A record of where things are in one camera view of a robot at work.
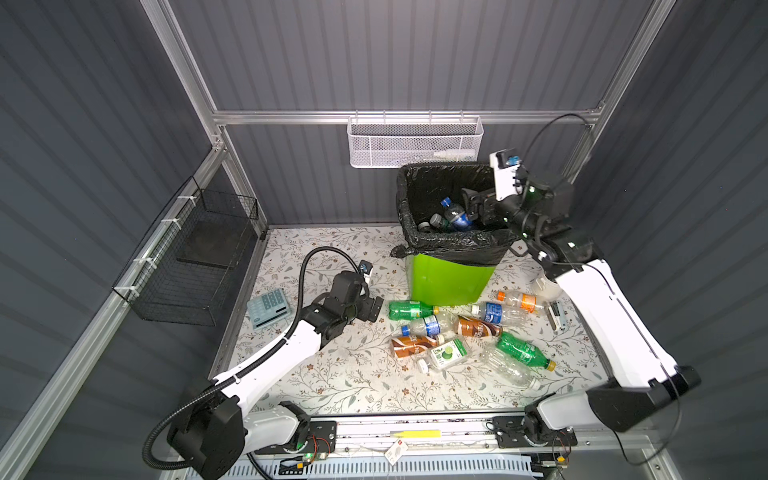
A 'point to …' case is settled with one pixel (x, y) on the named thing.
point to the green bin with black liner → (449, 257)
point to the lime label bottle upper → (444, 356)
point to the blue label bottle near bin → (492, 312)
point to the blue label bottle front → (461, 220)
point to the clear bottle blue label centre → (437, 326)
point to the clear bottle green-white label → (436, 220)
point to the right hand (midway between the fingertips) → (488, 184)
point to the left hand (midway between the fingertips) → (364, 292)
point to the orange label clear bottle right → (526, 303)
